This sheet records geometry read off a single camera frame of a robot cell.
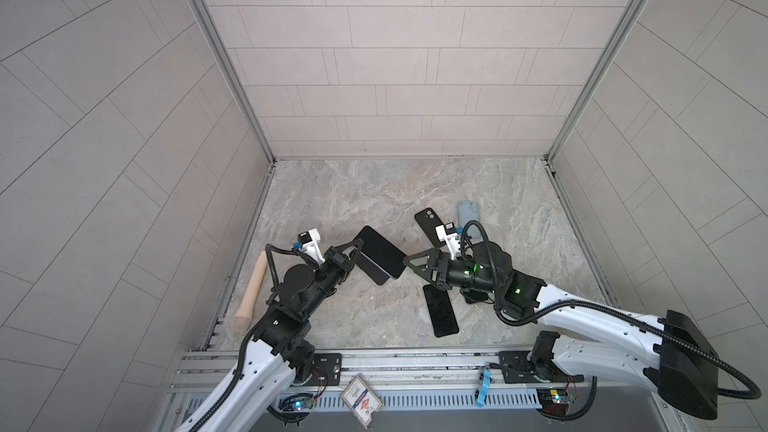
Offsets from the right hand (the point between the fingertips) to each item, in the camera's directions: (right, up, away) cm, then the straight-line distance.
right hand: (409, 275), depth 66 cm
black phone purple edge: (-8, +1, +3) cm, 9 cm away
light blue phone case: (+22, +11, +36) cm, 44 cm away
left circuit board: (-23, -28, -1) cm, 36 cm away
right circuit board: (+34, -30, +2) cm, 45 cm away
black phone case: (-8, 0, +4) cm, 9 cm away
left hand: (-9, +6, +5) cm, 12 cm away
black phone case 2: (+8, +8, +34) cm, 35 cm away
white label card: (-11, -28, 0) cm, 30 cm away
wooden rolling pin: (-42, -14, +9) cm, 45 cm away
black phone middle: (+8, -13, +11) cm, 19 cm away
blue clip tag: (+18, -25, +3) cm, 31 cm away
